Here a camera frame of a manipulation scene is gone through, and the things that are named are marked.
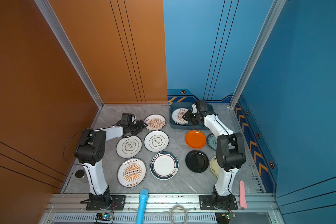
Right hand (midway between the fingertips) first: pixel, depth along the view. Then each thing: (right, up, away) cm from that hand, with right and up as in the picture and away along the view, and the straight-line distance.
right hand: (183, 117), depth 94 cm
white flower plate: (-37, -20, 0) cm, 43 cm away
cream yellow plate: (+19, -31, -8) cm, 37 cm away
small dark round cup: (-58, -30, -20) cm, 68 cm away
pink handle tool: (+30, -45, -21) cm, 58 cm away
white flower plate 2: (-19, -17, +3) cm, 25 cm away
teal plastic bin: (+6, -6, +11) cm, 14 cm away
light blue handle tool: (-23, -42, -21) cm, 53 cm away
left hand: (-27, -6, +8) cm, 29 cm away
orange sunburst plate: (-4, +2, +18) cm, 18 cm away
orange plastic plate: (+9, -16, +3) cm, 18 cm away
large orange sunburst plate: (-32, -33, -11) cm, 48 cm away
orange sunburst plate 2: (-21, -3, +14) cm, 26 cm away
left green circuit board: (-43, -51, -23) cm, 71 cm away
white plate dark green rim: (-13, -30, -9) cm, 33 cm away
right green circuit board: (+19, -51, -24) cm, 59 cm away
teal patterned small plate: (+20, -17, +3) cm, 26 cm away
